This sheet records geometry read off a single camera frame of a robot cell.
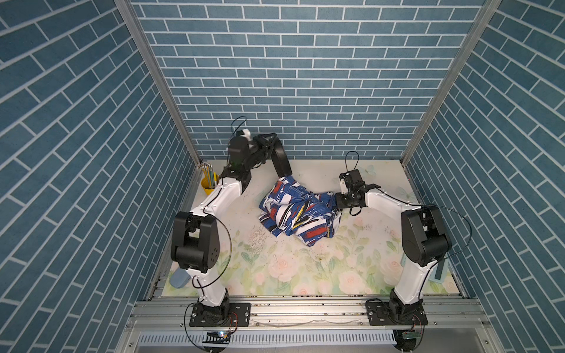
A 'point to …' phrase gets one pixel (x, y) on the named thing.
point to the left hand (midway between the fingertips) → (285, 137)
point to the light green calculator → (438, 271)
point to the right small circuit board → (410, 334)
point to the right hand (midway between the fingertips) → (340, 201)
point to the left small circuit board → (213, 337)
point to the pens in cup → (207, 168)
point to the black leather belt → (279, 156)
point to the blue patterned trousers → (287, 207)
